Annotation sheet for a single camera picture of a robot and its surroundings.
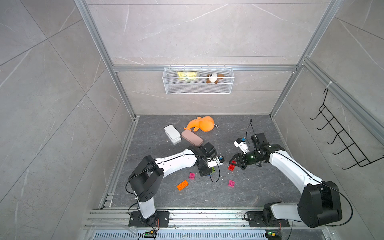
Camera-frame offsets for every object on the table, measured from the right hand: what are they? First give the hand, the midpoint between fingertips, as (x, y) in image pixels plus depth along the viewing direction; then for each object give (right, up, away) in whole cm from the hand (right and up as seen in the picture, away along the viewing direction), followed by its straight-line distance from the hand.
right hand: (235, 161), depth 82 cm
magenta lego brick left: (-24, -11, +7) cm, 28 cm away
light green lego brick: (-13, -4, -5) cm, 14 cm away
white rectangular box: (-38, +14, +20) cm, 45 cm away
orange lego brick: (-30, -15, +3) cm, 33 cm away
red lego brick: (+1, -6, +9) cm, 10 cm away
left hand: (-14, -4, +3) cm, 15 cm away
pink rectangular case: (-25, +12, +22) cm, 35 cm away
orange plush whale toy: (-15, +22, +25) cm, 36 cm away
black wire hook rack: (+45, +16, -16) cm, 50 cm away
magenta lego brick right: (-2, -13, +2) cm, 13 cm away
